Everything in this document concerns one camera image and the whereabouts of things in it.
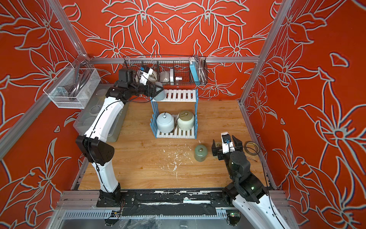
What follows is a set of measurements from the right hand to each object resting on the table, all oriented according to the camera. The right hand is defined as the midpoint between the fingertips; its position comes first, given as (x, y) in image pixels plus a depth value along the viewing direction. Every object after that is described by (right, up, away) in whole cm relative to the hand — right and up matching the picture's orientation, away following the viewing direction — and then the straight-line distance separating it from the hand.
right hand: (220, 137), depth 69 cm
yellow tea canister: (-3, -2, -6) cm, 7 cm away
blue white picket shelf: (-23, +23, +18) cm, 38 cm away
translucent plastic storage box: (-81, +11, +20) cm, 84 cm away
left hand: (-33, +28, +8) cm, 44 cm away
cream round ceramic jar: (-17, +8, +24) cm, 30 cm away
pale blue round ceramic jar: (-31, +6, +23) cm, 39 cm away
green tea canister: (-8, -11, +12) cm, 19 cm away
